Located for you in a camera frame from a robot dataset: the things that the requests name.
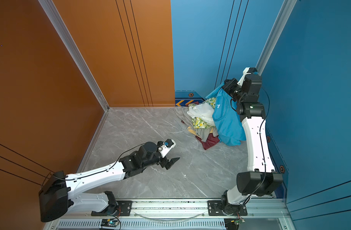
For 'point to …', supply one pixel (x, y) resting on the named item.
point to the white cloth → (203, 112)
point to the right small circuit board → (233, 224)
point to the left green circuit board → (109, 222)
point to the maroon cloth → (212, 140)
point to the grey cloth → (204, 133)
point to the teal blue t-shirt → (229, 126)
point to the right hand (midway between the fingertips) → (223, 79)
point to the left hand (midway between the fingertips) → (174, 150)
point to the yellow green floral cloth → (199, 123)
